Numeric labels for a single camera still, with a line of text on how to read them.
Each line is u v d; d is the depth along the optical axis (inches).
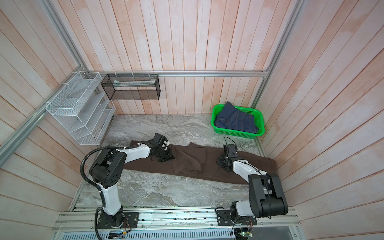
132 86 41.0
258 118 42.5
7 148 20.2
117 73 36.5
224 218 28.8
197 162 34.4
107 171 20.1
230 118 42.3
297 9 27.1
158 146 30.7
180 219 29.8
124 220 28.5
